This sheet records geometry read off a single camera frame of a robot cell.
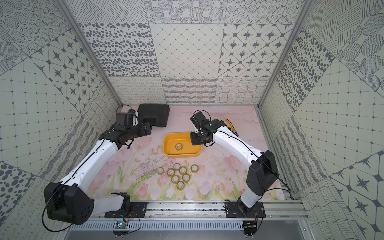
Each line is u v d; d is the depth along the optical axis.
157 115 1.11
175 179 0.83
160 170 0.87
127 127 0.63
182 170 0.87
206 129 0.57
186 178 0.84
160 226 0.70
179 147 0.96
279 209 0.76
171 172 0.86
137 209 0.75
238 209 0.66
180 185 0.82
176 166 0.89
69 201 0.39
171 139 0.99
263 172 0.43
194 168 0.88
